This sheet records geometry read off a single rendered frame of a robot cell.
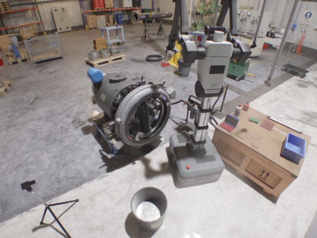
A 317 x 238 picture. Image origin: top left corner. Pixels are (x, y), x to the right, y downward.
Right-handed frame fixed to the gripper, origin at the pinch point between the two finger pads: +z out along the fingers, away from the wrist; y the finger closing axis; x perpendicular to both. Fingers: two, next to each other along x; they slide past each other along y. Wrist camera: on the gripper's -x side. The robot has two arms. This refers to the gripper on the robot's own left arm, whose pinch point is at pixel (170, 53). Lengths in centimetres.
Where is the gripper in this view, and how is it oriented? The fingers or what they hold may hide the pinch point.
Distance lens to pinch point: 190.3
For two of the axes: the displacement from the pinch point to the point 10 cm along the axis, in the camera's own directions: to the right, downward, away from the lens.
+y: -9.9, 0.9, -1.2
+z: -0.8, 3.8, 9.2
